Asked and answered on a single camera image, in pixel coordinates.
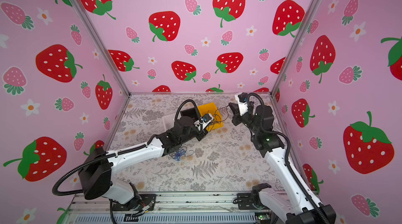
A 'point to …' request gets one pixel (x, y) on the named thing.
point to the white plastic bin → (168, 121)
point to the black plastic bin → (191, 112)
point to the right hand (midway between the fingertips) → (230, 103)
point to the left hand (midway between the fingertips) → (209, 121)
